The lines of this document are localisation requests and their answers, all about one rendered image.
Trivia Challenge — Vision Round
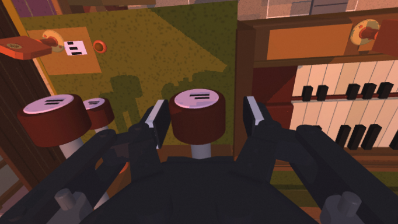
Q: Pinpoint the white black-lined label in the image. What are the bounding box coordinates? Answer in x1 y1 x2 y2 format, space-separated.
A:
63 40 89 57

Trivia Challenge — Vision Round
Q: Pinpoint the white and black keyboard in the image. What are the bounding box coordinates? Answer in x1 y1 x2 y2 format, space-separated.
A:
288 100 398 151
291 60 398 102

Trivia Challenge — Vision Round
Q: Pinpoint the red ring button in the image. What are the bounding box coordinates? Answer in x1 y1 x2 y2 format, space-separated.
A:
92 39 108 54

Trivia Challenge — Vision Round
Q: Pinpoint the orange square plate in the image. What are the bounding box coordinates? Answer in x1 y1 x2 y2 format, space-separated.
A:
27 26 103 76

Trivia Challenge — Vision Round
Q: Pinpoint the orange paddle switch lever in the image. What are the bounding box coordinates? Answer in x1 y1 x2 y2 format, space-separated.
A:
0 29 66 61

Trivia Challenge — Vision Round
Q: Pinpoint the orange wooden inset panel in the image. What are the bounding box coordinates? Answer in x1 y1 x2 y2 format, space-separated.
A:
266 23 354 61

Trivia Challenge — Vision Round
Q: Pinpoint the purple striped rug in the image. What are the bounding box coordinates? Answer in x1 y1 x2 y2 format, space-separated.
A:
12 0 58 18

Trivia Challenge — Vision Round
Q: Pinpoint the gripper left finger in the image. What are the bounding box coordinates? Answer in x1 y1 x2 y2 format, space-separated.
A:
0 99 172 224

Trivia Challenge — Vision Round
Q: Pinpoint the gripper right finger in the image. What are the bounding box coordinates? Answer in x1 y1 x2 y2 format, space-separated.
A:
235 95 398 224

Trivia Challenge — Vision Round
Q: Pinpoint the dark red stop knob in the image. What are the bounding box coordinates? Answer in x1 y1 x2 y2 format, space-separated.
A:
169 89 227 160
17 93 93 159
82 97 116 135

